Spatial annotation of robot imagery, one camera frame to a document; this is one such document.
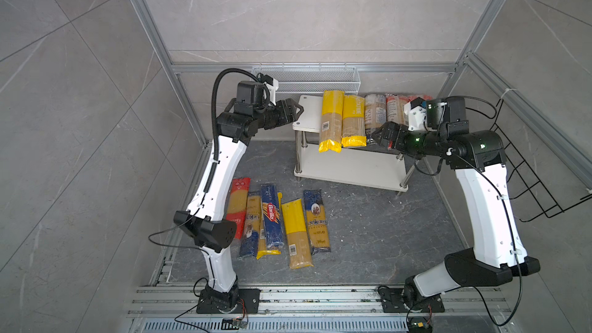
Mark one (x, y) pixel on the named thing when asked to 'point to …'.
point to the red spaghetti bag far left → (237, 204)
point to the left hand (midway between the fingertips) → (297, 106)
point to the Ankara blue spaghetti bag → (250, 244)
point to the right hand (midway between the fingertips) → (383, 137)
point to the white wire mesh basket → (313, 79)
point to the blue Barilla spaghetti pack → (272, 235)
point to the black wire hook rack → (523, 185)
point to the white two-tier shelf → (365, 165)
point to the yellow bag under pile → (297, 246)
